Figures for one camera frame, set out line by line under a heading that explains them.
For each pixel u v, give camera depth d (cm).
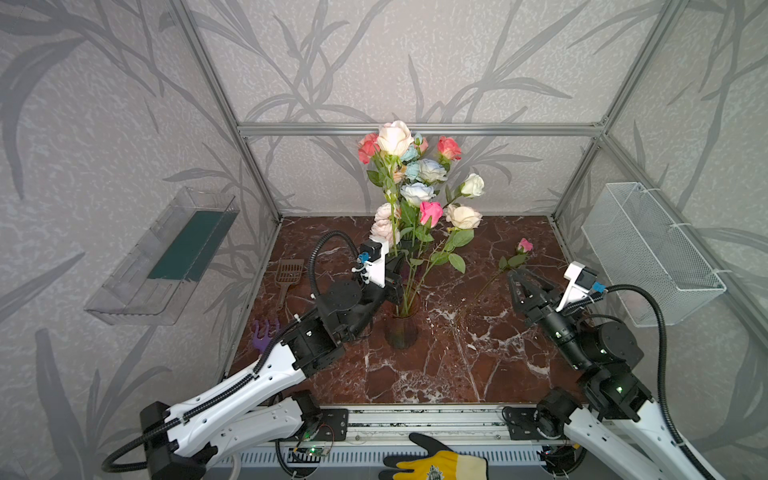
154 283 63
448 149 82
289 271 105
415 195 65
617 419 48
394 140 50
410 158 81
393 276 54
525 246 107
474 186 69
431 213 61
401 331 86
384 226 72
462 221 63
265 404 46
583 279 50
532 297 53
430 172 75
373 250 50
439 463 67
